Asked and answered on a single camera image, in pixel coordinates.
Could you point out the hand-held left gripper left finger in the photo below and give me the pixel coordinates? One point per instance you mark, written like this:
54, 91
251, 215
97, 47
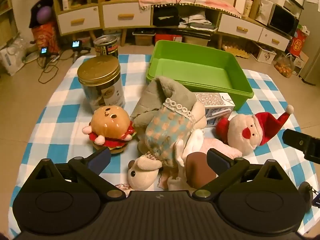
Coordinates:
101, 158

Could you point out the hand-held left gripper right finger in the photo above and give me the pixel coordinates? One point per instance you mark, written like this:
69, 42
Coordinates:
218, 159

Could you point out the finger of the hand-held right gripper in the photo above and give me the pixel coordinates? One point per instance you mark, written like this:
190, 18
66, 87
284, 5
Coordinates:
300, 140

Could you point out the pink plush toy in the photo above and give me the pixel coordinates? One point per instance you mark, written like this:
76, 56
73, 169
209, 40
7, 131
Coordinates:
221, 147

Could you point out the brown plush piece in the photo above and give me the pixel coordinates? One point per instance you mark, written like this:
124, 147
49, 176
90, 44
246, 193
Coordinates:
200, 170

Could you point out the burger plush toy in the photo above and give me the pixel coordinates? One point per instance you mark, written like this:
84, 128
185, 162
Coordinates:
110, 122

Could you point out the santa plush toy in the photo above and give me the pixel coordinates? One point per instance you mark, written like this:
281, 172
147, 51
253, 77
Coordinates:
246, 130

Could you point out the cream plush doll patterned dress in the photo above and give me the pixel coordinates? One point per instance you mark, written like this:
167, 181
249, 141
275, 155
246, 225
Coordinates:
167, 132

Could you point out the grey plush cloth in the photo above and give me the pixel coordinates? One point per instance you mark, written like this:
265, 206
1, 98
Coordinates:
162, 90

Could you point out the green plastic bin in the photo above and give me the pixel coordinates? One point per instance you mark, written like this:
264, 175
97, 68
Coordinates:
195, 67

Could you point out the printed drink carton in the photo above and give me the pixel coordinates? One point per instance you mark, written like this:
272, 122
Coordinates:
212, 100

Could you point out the blue white checkered blanket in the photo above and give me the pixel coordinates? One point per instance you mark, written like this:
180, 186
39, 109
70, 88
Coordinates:
62, 105

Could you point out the bag of oranges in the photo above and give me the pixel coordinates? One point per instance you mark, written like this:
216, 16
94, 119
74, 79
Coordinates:
283, 66

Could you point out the gold lid clear jar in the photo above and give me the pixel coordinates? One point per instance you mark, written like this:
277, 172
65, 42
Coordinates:
100, 80

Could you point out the white printed storage box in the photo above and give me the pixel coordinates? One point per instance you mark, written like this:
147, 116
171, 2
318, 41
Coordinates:
266, 53

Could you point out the red gift box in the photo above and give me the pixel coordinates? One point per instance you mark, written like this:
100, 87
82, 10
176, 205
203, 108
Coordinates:
298, 42

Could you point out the grey refrigerator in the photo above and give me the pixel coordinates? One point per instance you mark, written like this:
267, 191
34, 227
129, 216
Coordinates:
311, 42

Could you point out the egg tray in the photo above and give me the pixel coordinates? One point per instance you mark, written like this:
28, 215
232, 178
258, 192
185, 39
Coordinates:
235, 50

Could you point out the dark printed tin can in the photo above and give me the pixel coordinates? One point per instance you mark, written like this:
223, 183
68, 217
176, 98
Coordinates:
106, 46

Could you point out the black microwave oven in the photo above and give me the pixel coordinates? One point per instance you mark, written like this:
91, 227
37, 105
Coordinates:
283, 20

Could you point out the red lid storage box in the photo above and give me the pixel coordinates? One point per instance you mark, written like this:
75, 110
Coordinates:
170, 39

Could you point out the clear plastic storage box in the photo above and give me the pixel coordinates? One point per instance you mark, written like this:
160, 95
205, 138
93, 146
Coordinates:
143, 37

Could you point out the white plastic bag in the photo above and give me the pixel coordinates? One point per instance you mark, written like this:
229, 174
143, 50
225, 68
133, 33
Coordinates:
10, 58

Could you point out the stack of papers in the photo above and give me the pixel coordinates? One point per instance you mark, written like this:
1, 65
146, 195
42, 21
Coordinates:
197, 21

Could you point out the wooden bookshelf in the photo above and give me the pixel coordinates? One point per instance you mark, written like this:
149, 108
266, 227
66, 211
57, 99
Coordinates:
6, 12

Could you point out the small camera lit screen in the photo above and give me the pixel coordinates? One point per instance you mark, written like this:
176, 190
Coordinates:
76, 44
43, 50

